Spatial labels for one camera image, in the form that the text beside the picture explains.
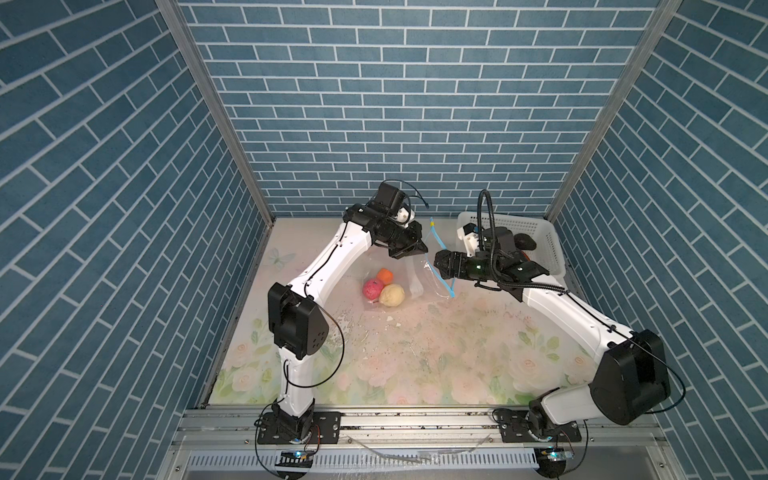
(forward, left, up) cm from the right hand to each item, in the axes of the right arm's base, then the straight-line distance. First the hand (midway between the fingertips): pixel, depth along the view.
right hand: (438, 261), depth 82 cm
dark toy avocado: (+24, -33, -17) cm, 44 cm away
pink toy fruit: (-1, +19, -15) cm, 25 cm away
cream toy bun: (-3, +13, -16) cm, 21 cm away
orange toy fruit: (+4, +16, -15) cm, 22 cm away
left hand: (+1, +2, +4) cm, 5 cm away
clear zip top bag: (+2, +13, -17) cm, 21 cm away
